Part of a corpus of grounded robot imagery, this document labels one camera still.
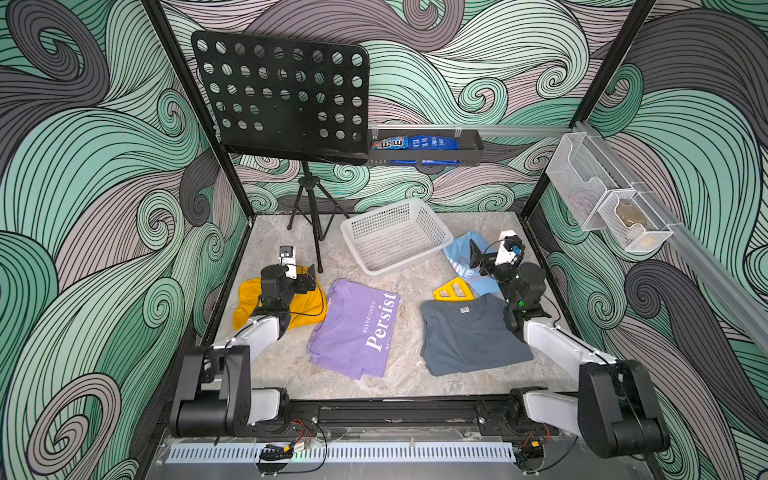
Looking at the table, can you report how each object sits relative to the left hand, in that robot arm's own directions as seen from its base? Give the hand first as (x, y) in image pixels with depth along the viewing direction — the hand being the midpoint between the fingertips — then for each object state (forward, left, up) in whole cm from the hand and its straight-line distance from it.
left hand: (299, 260), depth 89 cm
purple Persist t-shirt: (-17, -17, -13) cm, 28 cm away
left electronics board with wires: (-46, -7, -14) cm, 49 cm away
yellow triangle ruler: (-2, -51, -14) cm, 53 cm away
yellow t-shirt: (-11, -2, -12) cm, 16 cm away
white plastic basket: (+22, -31, -14) cm, 41 cm away
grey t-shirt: (-18, -52, -13) cm, 56 cm away
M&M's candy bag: (+29, -28, +22) cm, 46 cm away
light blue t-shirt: (+11, -53, -10) cm, 55 cm away
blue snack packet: (+30, -41, +22) cm, 56 cm away
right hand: (+1, -57, +10) cm, 58 cm away
